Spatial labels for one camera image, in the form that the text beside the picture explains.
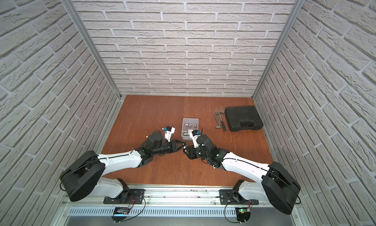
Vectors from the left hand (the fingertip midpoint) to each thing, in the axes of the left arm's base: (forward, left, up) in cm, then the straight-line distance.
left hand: (187, 143), depth 79 cm
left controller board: (-31, +33, -15) cm, 48 cm away
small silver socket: (+19, -1, -11) cm, 22 cm away
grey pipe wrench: (+19, -22, -11) cm, 31 cm away
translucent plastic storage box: (+16, +1, -13) cm, 21 cm away
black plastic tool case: (+23, -39, -7) cm, 46 cm away
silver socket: (+19, -5, -11) cm, 23 cm away
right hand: (-2, +1, -4) cm, 4 cm away
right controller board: (-32, -28, -13) cm, 44 cm away
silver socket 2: (+20, +1, -11) cm, 23 cm away
